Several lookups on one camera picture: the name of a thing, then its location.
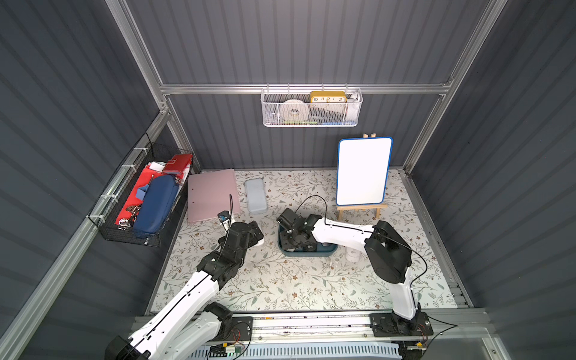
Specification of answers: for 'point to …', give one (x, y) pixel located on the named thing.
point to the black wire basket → (106, 212)
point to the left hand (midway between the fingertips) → (246, 228)
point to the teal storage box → (322, 250)
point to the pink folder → (208, 193)
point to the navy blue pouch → (156, 204)
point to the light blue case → (256, 195)
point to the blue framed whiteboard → (363, 167)
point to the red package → (178, 165)
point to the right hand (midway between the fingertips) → (288, 239)
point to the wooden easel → (371, 206)
